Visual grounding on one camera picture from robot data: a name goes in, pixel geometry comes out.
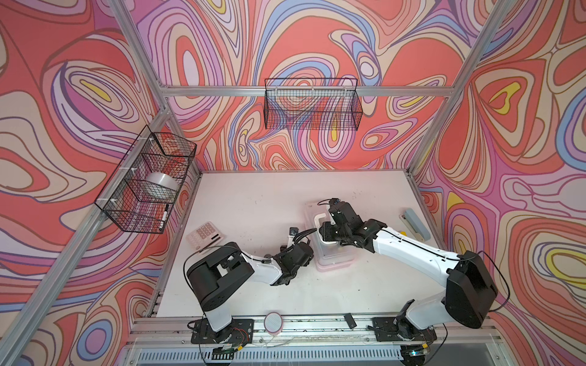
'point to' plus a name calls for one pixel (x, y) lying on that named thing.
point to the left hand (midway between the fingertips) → (304, 247)
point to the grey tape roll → (163, 179)
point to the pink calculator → (205, 236)
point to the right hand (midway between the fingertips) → (324, 235)
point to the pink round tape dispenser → (273, 323)
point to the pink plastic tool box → (329, 257)
